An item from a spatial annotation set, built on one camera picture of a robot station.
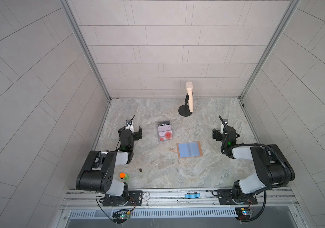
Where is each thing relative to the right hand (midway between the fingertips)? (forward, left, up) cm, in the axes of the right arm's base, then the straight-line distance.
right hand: (221, 127), depth 96 cm
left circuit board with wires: (-45, +61, +1) cm, 76 cm away
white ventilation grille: (-45, +35, -3) cm, 57 cm away
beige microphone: (+16, +21, +24) cm, 36 cm away
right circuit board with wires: (-47, +2, -4) cm, 47 cm away
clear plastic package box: (-2, +38, +3) cm, 39 cm away
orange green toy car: (-28, +61, +2) cm, 67 cm away
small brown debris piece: (-24, +53, -1) cm, 59 cm away
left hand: (+2, +58, +6) cm, 59 cm away
